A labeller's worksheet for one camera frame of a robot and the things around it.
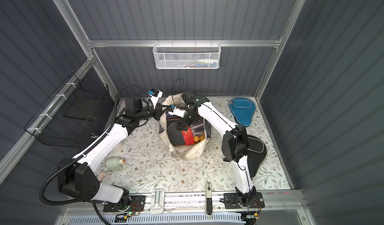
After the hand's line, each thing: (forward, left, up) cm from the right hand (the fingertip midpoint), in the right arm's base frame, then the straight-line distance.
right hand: (183, 122), depth 87 cm
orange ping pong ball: (-6, -8, -9) cm, 14 cm away
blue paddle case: (+22, -43, -14) cm, 50 cm away
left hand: (0, +5, +13) cm, 14 cm away
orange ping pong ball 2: (-5, -12, -9) cm, 16 cm away
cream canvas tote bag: (-16, -2, -7) cm, 18 cm away
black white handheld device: (-38, -14, -12) cm, 42 cm away
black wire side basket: (-6, +54, +13) cm, 56 cm away
